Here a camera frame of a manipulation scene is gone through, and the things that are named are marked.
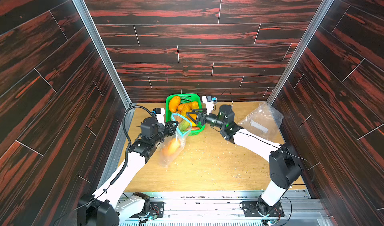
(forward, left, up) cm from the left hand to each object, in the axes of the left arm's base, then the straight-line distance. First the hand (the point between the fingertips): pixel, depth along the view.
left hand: (179, 122), depth 76 cm
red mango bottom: (+12, -8, -22) cm, 26 cm away
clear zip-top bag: (+25, -62, -29) cm, 72 cm away
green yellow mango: (+12, -1, -17) cm, 21 cm away
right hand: (+7, -7, +3) cm, 10 cm away
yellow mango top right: (+29, -8, -17) cm, 35 cm away
